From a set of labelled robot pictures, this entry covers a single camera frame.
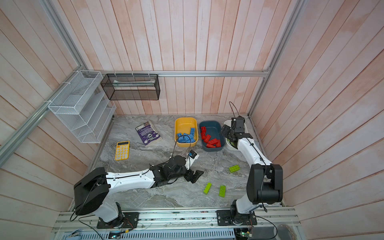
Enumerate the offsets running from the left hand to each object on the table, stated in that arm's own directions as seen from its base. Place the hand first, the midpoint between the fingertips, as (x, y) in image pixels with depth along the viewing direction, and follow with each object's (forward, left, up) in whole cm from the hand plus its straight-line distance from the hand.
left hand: (197, 170), depth 79 cm
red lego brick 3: (+24, -13, -8) cm, 29 cm away
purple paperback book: (+31, +34, -9) cm, 47 cm away
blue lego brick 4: (+27, +2, -10) cm, 28 cm away
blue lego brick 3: (+30, +11, -8) cm, 33 cm away
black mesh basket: (+43, +39, +23) cm, 63 cm away
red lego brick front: (+20, -10, -8) cm, 24 cm away
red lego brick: (+27, -6, -7) cm, 29 cm away
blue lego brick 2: (+26, +7, -7) cm, 28 cm away
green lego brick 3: (-7, -15, -12) cm, 20 cm away
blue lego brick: (+34, +1, -9) cm, 35 cm away
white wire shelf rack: (+25, +58, +19) cm, 66 cm away
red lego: (+34, -6, -8) cm, 36 cm away
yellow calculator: (+18, +49, -10) cm, 53 cm away
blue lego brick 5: (+26, +9, -9) cm, 29 cm away
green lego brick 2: (-7, -6, -9) cm, 13 cm away
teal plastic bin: (+37, -16, -10) cm, 41 cm away
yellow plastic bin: (+41, +9, -10) cm, 43 cm away
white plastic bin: (+19, -22, -5) cm, 30 cm away
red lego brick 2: (+29, -10, -9) cm, 32 cm away
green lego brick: (+5, -24, -10) cm, 26 cm away
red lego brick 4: (+23, -16, -9) cm, 30 cm away
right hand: (+25, -19, +4) cm, 32 cm away
